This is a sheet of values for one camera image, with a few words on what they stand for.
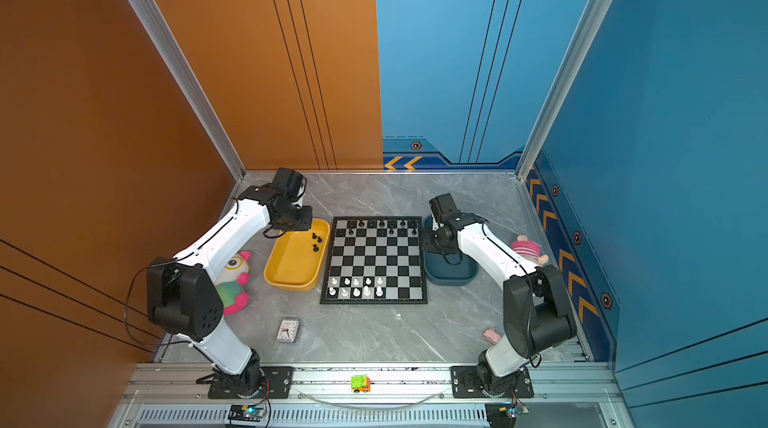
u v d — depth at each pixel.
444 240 0.65
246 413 0.71
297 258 0.92
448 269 0.91
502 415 0.70
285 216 0.71
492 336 0.79
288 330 0.80
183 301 0.45
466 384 0.72
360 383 0.72
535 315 0.44
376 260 0.93
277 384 0.74
